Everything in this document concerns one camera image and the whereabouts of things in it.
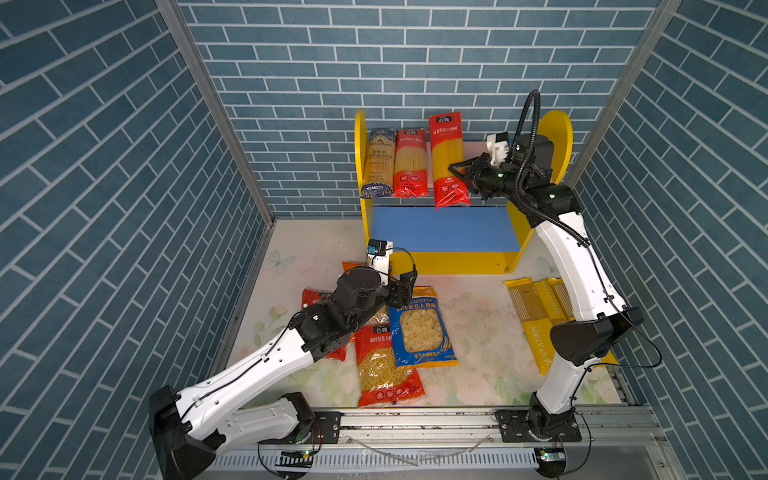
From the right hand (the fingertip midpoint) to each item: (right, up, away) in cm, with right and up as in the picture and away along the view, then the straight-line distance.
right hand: (445, 163), depth 68 cm
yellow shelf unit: (-7, -16, +32) cm, 37 cm away
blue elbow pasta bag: (-5, -45, +18) cm, 48 cm away
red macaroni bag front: (-16, -55, +10) cm, 58 cm away
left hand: (-9, -25, 0) cm, 27 cm away
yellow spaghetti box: (+30, -42, +19) cm, 55 cm away
